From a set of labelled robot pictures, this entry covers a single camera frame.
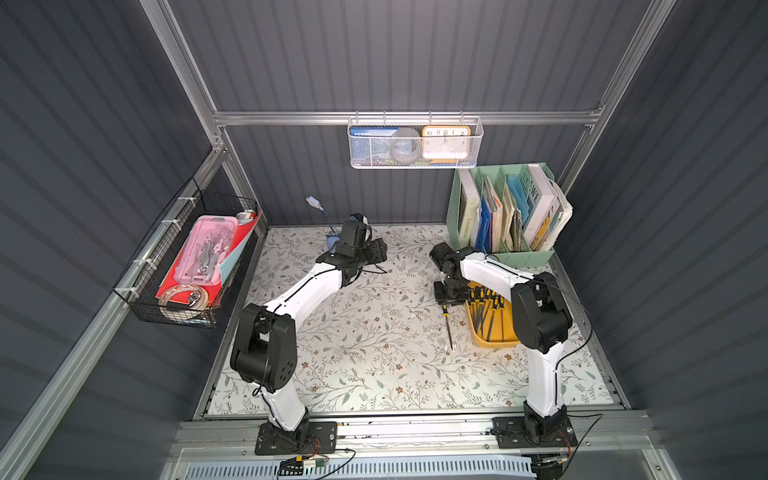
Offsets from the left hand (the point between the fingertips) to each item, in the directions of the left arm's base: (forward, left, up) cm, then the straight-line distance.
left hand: (375, 245), depth 89 cm
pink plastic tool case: (-8, +41, +12) cm, 43 cm away
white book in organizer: (+12, -29, +5) cm, 32 cm away
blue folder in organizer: (+8, -35, -1) cm, 36 cm away
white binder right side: (+7, -56, +4) cm, 57 cm away
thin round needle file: (-13, -23, -20) cm, 33 cm away
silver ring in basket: (-24, +39, +9) cm, 47 cm away
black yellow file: (-10, -34, -18) cm, 40 cm away
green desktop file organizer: (+12, -43, +3) cm, 44 cm away
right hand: (-10, -24, -17) cm, 31 cm away
